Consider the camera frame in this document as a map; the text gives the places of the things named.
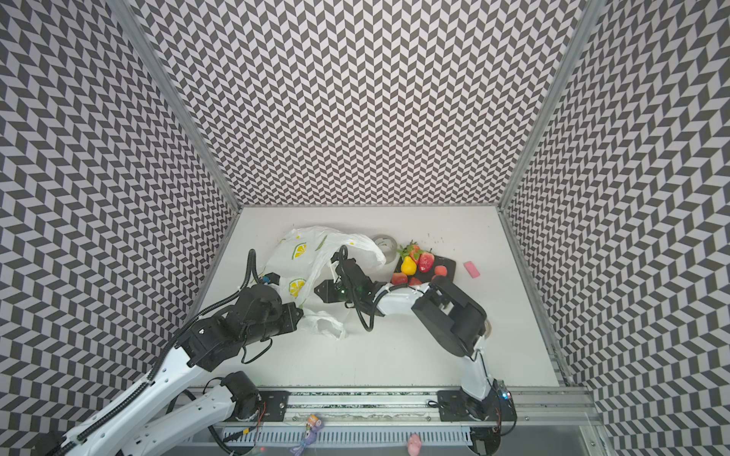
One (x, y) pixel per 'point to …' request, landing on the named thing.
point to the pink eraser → (471, 269)
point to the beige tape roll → (488, 328)
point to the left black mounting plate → (273, 405)
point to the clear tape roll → (388, 246)
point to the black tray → (409, 265)
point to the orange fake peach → (440, 270)
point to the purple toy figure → (314, 425)
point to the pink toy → (413, 445)
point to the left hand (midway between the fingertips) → (303, 316)
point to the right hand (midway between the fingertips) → (315, 299)
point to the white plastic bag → (302, 256)
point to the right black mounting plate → (456, 406)
